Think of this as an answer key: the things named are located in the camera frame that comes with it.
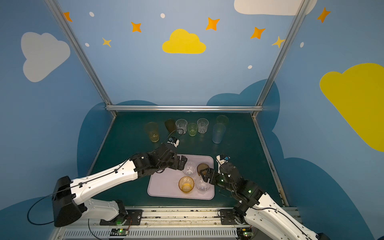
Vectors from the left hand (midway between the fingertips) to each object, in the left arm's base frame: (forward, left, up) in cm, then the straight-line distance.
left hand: (182, 158), depth 76 cm
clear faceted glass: (+35, +3, -16) cm, 39 cm away
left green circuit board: (-30, +29, -18) cm, 46 cm away
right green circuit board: (-30, -32, -18) cm, 47 cm away
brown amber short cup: (+1, -11, -11) cm, 15 cm away
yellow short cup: (-8, -2, -16) cm, 18 cm away
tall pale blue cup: (+29, -24, -11) cm, 39 cm away
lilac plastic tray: (-8, +11, -19) cm, 23 cm away
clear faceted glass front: (-9, -11, -17) cm, 22 cm away
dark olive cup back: (+32, +10, -11) cm, 35 cm away
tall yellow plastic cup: (+26, +22, -7) cm, 35 cm away
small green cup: (+32, -5, -14) cm, 35 cm away
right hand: (-6, -13, -2) cm, 14 cm away
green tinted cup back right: (+35, -26, -7) cm, 45 cm away
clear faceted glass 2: (+37, -13, -14) cm, 41 cm away
